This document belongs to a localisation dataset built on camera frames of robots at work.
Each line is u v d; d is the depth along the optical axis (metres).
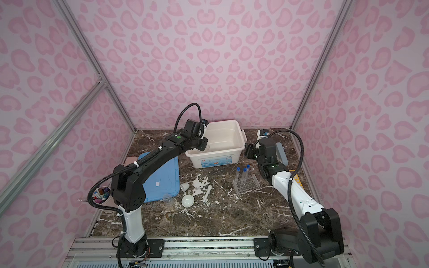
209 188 0.90
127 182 0.51
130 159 1.04
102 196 0.80
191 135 0.68
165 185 0.93
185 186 0.89
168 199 0.81
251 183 0.93
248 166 1.01
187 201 0.86
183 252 0.73
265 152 0.61
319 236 0.40
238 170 1.01
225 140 1.07
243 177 0.90
